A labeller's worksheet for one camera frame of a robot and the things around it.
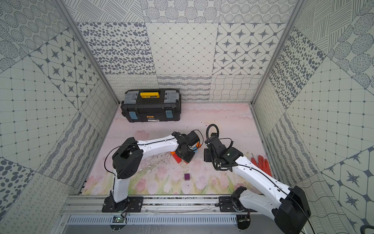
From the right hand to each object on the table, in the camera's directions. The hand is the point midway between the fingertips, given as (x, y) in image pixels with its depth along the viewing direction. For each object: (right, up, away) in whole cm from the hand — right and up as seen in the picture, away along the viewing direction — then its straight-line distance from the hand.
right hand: (210, 155), depth 81 cm
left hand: (-9, -5, +5) cm, 12 cm away
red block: (-20, -4, +7) cm, 21 cm away
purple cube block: (-13, -13, +1) cm, 18 cm away
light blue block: (-9, +5, -4) cm, 11 cm away
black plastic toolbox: (-42, +29, +15) cm, 54 cm away
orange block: (-7, +7, -5) cm, 11 cm away
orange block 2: (-22, -1, +8) cm, 24 cm away
